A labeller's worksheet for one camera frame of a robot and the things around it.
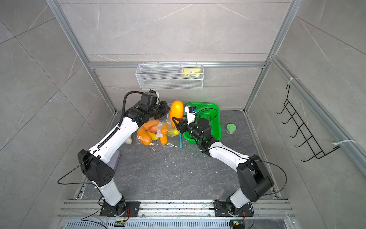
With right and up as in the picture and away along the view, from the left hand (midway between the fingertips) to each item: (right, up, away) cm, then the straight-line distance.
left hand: (172, 105), depth 78 cm
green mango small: (0, -16, +9) cm, 18 cm away
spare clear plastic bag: (-6, -14, +20) cm, 25 cm away
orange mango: (-21, -20, +17) cm, 33 cm away
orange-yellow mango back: (+3, -3, -7) cm, 8 cm away
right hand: (+3, -7, -2) cm, 7 cm away
